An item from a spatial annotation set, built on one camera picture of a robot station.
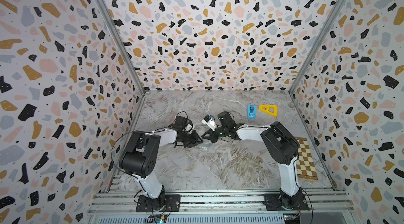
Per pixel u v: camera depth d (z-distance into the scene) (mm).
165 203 731
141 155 477
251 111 1069
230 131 775
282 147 538
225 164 861
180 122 795
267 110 1096
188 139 822
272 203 739
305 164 835
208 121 848
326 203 752
